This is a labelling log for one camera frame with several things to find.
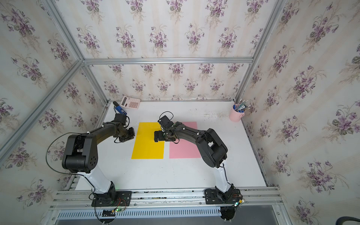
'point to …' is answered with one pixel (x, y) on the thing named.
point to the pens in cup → (240, 107)
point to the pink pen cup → (236, 116)
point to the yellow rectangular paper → (145, 146)
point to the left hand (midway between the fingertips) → (134, 137)
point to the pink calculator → (130, 102)
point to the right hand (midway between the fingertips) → (162, 139)
